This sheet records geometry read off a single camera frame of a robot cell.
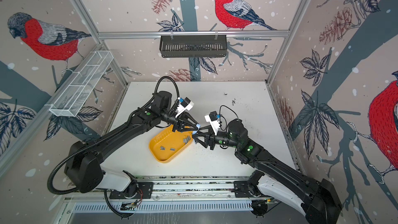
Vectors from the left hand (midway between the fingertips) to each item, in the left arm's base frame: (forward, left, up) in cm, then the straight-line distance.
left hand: (195, 128), depth 65 cm
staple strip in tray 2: (+3, +21, -28) cm, 35 cm away
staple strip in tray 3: (+2, +15, -28) cm, 32 cm away
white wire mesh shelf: (+18, +63, 0) cm, 65 cm away
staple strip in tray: (+7, +7, -27) cm, 29 cm away
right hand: (-2, +1, -3) cm, 4 cm away
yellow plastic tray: (+4, +17, -27) cm, 32 cm away
